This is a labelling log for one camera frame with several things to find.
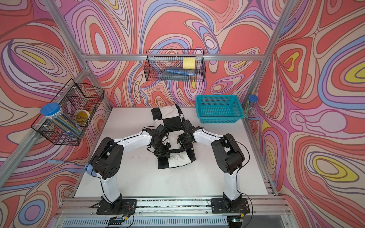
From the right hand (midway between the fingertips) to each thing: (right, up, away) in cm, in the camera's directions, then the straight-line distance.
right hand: (177, 146), depth 94 cm
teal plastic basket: (+34, +27, +25) cm, 50 cm away
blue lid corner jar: (+54, +33, +8) cm, 64 cm away
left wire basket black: (-55, +27, -16) cm, 63 cm away
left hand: (-3, -5, -5) cm, 8 cm away
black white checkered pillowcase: (-7, +20, +17) cm, 27 cm away
